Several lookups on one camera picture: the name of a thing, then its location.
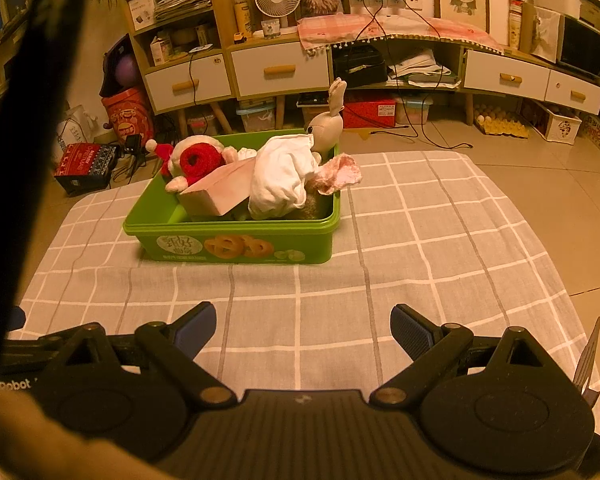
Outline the small clear storage box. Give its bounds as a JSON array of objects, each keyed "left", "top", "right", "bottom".
[{"left": 186, "top": 112, "right": 218, "bottom": 137}]

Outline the black case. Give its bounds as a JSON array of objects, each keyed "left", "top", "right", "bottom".
[{"left": 331, "top": 42, "right": 388, "bottom": 88}]

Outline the clear storage box blue lid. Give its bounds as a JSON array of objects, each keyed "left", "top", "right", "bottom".
[
  {"left": 395, "top": 95, "right": 434, "bottom": 126},
  {"left": 236, "top": 100, "right": 277, "bottom": 133}
]

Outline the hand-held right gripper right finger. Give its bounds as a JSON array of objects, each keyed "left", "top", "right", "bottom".
[{"left": 369, "top": 303, "right": 561, "bottom": 408}]

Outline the wooden drawer cabinet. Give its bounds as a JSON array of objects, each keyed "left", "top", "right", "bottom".
[{"left": 225, "top": 35, "right": 333, "bottom": 131}]

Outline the black microwave oven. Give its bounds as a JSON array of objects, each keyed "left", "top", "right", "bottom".
[{"left": 555, "top": 14, "right": 600, "bottom": 81}]

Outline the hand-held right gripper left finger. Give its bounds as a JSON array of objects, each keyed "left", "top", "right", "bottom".
[{"left": 55, "top": 301, "right": 238, "bottom": 409}]

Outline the white foam block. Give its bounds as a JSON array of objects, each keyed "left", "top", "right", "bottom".
[{"left": 177, "top": 157, "right": 258, "bottom": 217}]

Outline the red orange printed bag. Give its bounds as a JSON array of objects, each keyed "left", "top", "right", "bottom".
[{"left": 101, "top": 86, "right": 155, "bottom": 146}]

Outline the black strap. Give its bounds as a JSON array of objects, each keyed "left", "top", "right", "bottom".
[{"left": 0, "top": 0, "right": 92, "bottom": 396}]

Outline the black bag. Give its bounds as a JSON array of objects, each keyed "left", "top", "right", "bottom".
[{"left": 99, "top": 32, "right": 138, "bottom": 98}]

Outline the white shopping bag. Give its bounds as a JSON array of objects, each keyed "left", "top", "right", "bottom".
[{"left": 55, "top": 105, "right": 101, "bottom": 148}]

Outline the pile of white papers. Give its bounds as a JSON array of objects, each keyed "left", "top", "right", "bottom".
[{"left": 386, "top": 47, "right": 461, "bottom": 86}]

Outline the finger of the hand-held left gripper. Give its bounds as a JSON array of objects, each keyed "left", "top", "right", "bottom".
[{"left": 0, "top": 307, "right": 83, "bottom": 367}]

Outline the tall wooden shelf cabinet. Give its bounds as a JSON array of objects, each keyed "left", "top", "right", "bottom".
[{"left": 120, "top": 0, "right": 241, "bottom": 133}]

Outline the clear storage box dark lid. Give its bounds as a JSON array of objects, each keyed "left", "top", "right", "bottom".
[{"left": 296, "top": 92, "right": 337, "bottom": 121}]

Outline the white carton on shelf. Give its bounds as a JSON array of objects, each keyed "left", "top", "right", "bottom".
[{"left": 127, "top": 0, "right": 158, "bottom": 31}]

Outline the purple ball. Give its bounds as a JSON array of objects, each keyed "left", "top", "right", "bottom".
[{"left": 117, "top": 55, "right": 140, "bottom": 86}]

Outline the small white box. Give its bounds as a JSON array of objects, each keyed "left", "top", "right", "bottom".
[{"left": 149, "top": 35, "right": 173, "bottom": 67}]

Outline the yellow canister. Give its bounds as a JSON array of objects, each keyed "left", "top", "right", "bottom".
[{"left": 233, "top": 1, "right": 253, "bottom": 38}]

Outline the white drawer with wooden handle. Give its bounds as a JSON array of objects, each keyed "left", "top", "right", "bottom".
[
  {"left": 545, "top": 69, "right": 600, "bottom": 115},
  {"left": 144, "top": 52, "right": 232, "bottom": 112},
  {"left": 231, "top": 42, "right": 330, "bottom": 98},
  {"left": 463, "top": 50, "right": 551, "bottom": 97}
]

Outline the tall printed carton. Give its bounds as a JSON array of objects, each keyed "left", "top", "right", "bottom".
[{"left": 508, "top": 0, "right": 527, "bottom": 52}]

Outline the red patterned gift box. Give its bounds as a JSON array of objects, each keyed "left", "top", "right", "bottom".
[{"left": 54, "top": 142, "right": 122, "bottom": 196}]

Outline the pink patterned cloth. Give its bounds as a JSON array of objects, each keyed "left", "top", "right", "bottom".
[{"left": 297, "top": 12, "right": 506, "bottom": 56}]

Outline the yellow egg tray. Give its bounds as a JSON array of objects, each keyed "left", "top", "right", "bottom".
[{"left": 474, "top": 102, "right": 531, "bottom": 138}]

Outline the white cloth bundle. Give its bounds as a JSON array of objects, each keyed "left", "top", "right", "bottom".
[{"left": 248, "top": 133, "right": 323, "bottom": 221}]

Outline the beige rabbit plush doll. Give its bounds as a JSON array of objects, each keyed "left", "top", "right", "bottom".
[{"left": 307, "top": 77, "right": 348, "bottom": 158}]

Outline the grey checked tablecloth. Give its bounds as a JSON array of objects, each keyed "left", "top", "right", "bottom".
[{"left": 7, "top": 151, "right": 600, "bottom": 441}]

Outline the white paper bag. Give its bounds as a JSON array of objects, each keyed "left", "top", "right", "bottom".
[{"left": 529, "top": 4, "right": 563, "bottom": 63}]

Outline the santa plush doll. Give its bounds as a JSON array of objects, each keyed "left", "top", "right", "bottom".
[{"left": 145, "top": 135, "right": 258, "bottom": 195}]

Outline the curved wooden low cabinet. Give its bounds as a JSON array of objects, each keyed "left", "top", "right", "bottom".
[{"left": 330, "top": 30, "right": 600, "bottom": 126}]

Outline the green plastic box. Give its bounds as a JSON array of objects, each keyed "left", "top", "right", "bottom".
[{"left": 122, "top": 129, "right": 341, "bottom": 264}]

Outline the pink plush cloth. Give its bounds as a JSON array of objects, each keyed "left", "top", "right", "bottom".
[{"left": 307, "top": 154, "right": 363, "bottom": 197}]

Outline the white printed crate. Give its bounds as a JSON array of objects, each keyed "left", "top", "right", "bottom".
[{"left": 535, "top": 100, "right": 583, "bottom": 146}]

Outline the red cardboard box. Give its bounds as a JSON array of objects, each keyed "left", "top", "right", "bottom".
[{"left": 341, "top": 100, "right": 397, "bottom": 129}]

